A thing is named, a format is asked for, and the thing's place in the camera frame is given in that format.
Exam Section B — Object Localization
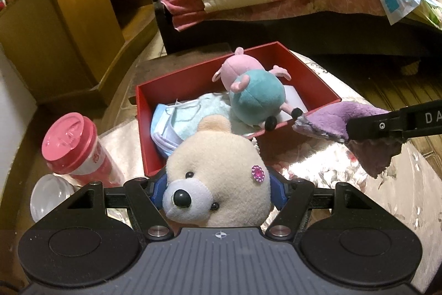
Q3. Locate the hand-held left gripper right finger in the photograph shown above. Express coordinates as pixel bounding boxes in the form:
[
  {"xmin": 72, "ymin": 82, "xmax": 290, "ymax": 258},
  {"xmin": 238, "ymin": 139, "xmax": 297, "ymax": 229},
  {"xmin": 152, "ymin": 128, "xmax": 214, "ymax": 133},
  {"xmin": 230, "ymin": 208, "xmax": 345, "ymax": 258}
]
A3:
[{"xmin": 264, "ymin": 168, "xmax": 373, "ymax": 240}]

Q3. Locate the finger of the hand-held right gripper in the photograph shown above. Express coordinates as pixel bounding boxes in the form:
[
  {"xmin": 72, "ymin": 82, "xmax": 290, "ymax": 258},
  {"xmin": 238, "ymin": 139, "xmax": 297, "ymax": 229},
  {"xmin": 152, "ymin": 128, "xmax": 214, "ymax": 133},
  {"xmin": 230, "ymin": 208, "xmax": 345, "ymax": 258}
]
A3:
[{"xmin": 346, "ymin": 99, "xmax": 442, "ymax": 145}]

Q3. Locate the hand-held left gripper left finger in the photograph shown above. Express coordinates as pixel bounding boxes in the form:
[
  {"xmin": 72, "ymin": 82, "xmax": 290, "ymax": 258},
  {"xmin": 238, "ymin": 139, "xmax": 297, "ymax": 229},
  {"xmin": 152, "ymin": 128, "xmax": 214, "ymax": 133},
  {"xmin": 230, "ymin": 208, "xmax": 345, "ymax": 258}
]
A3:
[{"xmin": 67, "ymin": 171, "xmax": 173, "ymax": 240}]

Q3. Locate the red cardboard box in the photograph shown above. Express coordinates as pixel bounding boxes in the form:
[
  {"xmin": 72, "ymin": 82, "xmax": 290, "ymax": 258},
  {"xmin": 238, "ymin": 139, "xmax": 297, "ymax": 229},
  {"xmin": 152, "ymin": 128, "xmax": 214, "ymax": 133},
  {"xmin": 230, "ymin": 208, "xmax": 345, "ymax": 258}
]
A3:
[{"xmin": 135, "ymin": 41, "xmax": 342, "ymax": 178}]

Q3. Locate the blue face mask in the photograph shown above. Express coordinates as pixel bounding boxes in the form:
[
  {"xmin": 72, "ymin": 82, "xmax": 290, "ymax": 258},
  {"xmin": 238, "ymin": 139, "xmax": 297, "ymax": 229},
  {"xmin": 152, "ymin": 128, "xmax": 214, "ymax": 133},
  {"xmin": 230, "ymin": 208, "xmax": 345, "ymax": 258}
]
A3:
[{"xmin": 150, "ymin": 101, "xmax": 204, "ymax": 157}]

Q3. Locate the cream teddy bear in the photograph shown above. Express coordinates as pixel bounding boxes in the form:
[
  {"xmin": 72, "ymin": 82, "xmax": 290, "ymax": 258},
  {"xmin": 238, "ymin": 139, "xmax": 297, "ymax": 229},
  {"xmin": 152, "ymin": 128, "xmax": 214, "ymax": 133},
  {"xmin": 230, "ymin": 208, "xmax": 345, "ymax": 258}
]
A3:
[{"xmin": 162, "ymin": 114, "xmax": 273, "ymax": 229}]

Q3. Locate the purple cloth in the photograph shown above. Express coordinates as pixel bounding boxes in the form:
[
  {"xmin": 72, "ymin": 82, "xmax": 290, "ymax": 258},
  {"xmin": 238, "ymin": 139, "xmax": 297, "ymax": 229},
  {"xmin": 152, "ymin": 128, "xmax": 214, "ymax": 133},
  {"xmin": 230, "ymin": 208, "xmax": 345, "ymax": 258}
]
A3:
[{"xmin": 293, "ymin": 101, "xmax": 401, "ymax": 178}]

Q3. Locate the white towel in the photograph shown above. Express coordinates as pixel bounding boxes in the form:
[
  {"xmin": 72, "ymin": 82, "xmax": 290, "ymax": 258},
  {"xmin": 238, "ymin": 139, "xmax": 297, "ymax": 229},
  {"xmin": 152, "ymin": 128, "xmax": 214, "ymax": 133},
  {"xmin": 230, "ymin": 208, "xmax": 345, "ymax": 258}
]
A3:
[{"xmin": 273, "ymin": 84, "xmax": 308, "ymax": 123}]

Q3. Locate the light blue towel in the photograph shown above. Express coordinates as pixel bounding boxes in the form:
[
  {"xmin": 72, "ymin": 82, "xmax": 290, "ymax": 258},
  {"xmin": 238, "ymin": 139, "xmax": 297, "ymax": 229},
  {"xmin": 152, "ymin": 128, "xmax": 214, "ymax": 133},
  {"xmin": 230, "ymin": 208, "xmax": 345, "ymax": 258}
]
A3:
[{"xmin": 193, "ymin": 93, "xmax": 235, "ymax": 130}]

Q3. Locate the pink pig plush toy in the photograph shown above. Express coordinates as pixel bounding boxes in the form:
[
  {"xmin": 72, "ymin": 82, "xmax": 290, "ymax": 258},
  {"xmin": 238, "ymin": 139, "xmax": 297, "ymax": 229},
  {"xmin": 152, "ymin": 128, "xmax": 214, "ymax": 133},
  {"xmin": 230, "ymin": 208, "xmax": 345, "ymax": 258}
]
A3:
[{"xmin": 212, "ymin": 47, "xmax": 304, "ymax": 130}]

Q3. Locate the pink lidded plastic jar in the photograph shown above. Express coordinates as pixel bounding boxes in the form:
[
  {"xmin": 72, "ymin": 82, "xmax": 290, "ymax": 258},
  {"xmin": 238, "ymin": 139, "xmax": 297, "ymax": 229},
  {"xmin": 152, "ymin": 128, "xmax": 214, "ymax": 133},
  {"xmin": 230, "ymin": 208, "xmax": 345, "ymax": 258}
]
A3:
[{"xmin": 41, "ymin": 113, "xmax": 125, "ymax": 188}]

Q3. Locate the clear glass jar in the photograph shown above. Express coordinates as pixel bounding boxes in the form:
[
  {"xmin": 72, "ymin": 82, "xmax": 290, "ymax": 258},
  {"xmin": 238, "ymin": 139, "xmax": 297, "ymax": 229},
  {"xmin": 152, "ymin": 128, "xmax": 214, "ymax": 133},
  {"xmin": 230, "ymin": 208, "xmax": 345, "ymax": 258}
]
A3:
[{"xmin": 30, "ymin": 175, "xmax": 75, "ymax": 223}]

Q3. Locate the dark wooden bed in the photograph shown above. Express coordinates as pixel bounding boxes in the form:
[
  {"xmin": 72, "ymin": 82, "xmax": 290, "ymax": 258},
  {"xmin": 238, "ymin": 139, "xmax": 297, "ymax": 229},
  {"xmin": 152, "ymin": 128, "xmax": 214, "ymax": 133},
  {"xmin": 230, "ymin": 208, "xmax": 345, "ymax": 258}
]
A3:
[{"xmin": 154, "ymin": 0, "xmax": 442, "ymax": 74}]

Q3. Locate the wooden cabinet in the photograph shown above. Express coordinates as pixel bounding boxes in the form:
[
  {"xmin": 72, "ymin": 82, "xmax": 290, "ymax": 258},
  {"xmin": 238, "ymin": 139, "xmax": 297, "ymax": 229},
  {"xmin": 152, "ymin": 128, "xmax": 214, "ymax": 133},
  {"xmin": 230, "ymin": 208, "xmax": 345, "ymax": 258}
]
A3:
[{"xmin": 0, "ymin": 0, "xmax": 165, "ymax": 105}]

